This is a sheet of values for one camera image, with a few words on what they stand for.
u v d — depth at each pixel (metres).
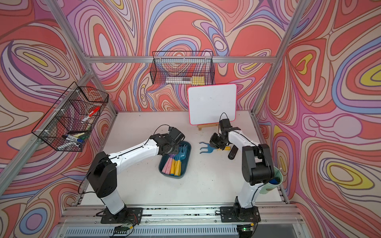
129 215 0.73
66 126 0.73
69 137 0.70
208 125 1.06
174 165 0.87
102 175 0.45
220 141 0.81
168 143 0.62
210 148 0.96
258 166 0.49
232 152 0.92
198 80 0.82
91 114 0.77
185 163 0.90
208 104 1.01
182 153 0.91
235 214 0.66
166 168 0.84
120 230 0.72
